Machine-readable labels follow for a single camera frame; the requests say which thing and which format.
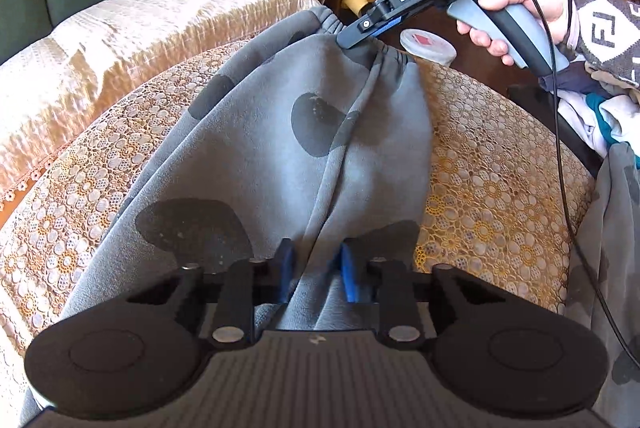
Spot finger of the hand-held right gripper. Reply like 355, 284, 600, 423
336, 12, 403, 52

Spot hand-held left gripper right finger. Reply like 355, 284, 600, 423
336, 239, 508, 350

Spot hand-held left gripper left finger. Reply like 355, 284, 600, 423
125, 238, 297, 349

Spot grey dotted pants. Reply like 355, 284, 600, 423
20, 5, 435, 416

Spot person's right forearm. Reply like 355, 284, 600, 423
562, 0, 640, 91

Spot round plastic container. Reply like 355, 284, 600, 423
399, 28, 457, 69

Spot white teal garment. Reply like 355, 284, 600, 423
555, 72, 640, 169

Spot cream lace sofa cover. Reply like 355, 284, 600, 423
0, 0, 321, 219

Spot grey dotted cloth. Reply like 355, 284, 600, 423
565, 142, 640, 428

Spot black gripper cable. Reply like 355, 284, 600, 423
512, 0, 640, 361

